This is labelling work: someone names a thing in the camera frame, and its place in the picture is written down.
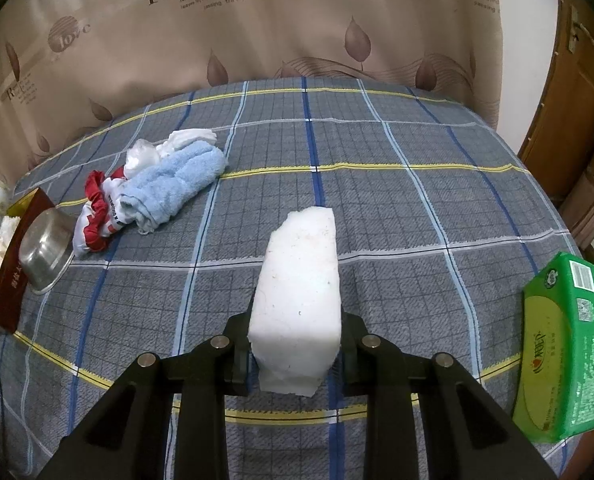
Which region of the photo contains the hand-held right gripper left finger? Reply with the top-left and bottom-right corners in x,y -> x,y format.
37,310 -> 252,480

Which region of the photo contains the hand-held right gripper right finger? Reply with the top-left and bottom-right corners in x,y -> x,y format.
339,310 -> 560,480

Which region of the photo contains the white foam block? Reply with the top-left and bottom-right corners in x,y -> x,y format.
247,205 -> 343,398

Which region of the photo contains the light blue towel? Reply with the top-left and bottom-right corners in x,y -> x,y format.
114,141 -> 228,235

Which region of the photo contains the red white cloth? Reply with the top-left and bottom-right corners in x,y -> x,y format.
73,169 -> 130,260

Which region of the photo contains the red and gold tin box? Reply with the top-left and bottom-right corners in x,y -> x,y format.
0,187 -> 58,333

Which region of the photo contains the white yellow-edged towel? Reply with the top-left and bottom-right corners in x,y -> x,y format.
0,215 -> 22,271

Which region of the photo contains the green tissue pack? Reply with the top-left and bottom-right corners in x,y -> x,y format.
512,251 -> 594,443

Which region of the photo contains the steel bowl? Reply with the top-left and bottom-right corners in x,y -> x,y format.
18,207 -> 78,295

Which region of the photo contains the wooden door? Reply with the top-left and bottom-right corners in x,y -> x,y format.
517,0 -> 594,256

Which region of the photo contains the beige printed curtain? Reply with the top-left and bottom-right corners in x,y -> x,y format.
0,0 -> 503,186

